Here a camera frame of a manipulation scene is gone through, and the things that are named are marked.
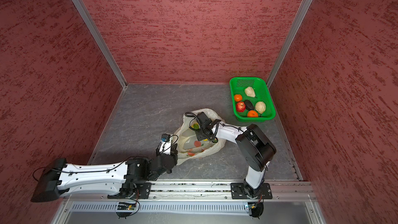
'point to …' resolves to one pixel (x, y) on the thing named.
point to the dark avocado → (249, 104)
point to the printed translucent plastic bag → (189, 145)
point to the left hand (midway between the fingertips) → (177, 148)
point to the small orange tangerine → (238, 97)
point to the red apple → (240, 107)
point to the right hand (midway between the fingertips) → (201, 137)
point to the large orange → (252, 113)
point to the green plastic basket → (252, 99)
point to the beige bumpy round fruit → (260, 107)
